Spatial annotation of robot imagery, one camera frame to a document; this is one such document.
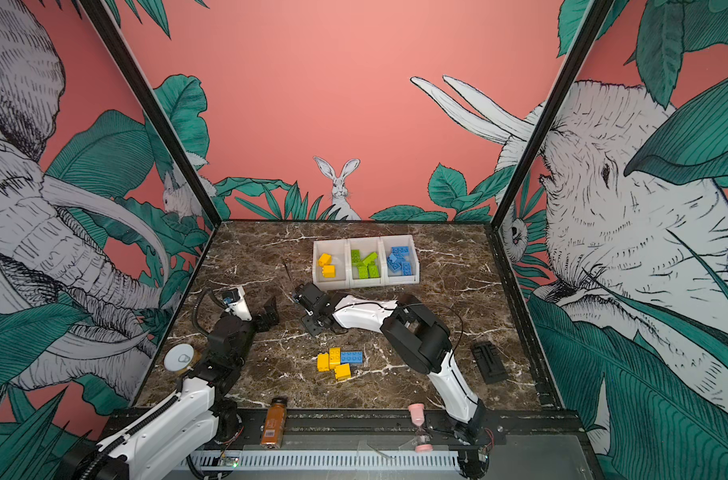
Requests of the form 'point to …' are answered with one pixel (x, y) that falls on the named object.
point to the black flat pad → (489, 362)
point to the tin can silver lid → (178, 357)
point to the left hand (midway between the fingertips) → (261, 295)
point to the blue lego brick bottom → (352, 357)
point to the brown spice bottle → (274, 424)
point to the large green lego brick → (371, 258)
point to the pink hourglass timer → (422, 440)
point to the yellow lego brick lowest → (342, 371)
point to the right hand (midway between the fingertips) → (311, 316)
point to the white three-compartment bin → (349, 253)
